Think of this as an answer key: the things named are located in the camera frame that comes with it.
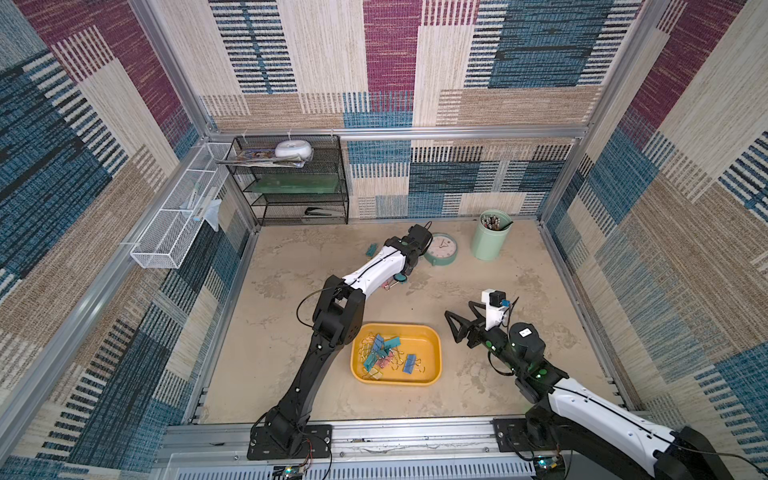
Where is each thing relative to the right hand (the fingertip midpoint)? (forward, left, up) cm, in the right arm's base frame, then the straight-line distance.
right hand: (459, 305), depth 79 cm
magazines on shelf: (+40, +55, +19) cm, 70 cm away
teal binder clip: (-9, +24, -13) cm, 29 cm away
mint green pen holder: (+28, -15, -6) cm, 32 cm away
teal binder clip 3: (-8, +21, -12) cm, 25 cm away
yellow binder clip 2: (-12, +23, -15) cm, 30 cm away
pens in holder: (+29, -15, +1) cm, 32 cm away
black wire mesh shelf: (+48, +52, +5) cm, 71 cm away
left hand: (+25, +17, -11) cm, 32 cm away
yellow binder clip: (-7, +26, -13) cm, 30 cm away
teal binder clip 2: (-4, +18, -15) cm, 24 cm away
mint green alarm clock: (+30, -1, -13) cm, 32 cm away
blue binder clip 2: (-4, +22, -14) cm, 26 cm away
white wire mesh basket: (+21, +85, +3) cm, 88 cm away
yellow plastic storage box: (-3, +9, -15) cm, 17 cm away
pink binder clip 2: (+17, +20, -15) cm, 30 cm away
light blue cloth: (+18, +64, +17) cm, 68 cm away
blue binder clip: (-10, +13, -14) cm, 22 cm away
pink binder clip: (-10, +21, -13) cm, 26 cm away
